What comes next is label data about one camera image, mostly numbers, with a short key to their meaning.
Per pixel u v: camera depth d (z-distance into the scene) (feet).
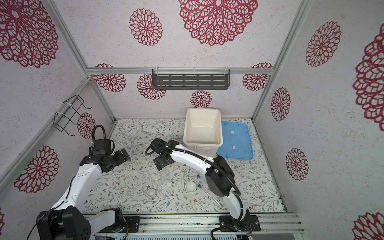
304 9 2.26
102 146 2.09
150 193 2.72
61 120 2.39
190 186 2.82
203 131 3.71
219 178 1.63
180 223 2.48
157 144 2.21
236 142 3.49
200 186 2.85
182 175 2.94
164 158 1.98
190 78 3.07
